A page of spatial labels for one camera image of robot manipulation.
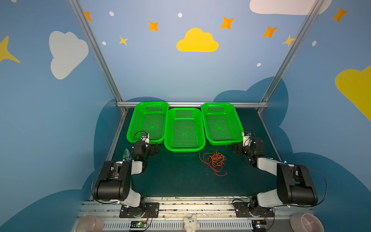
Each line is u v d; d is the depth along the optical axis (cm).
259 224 72
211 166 89
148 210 74
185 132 107
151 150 86
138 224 71
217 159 88
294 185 45
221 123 111
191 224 68
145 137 82
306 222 71
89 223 70
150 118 115
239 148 86
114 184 45
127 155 93
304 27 77
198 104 115
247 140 82
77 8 69
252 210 68
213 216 73
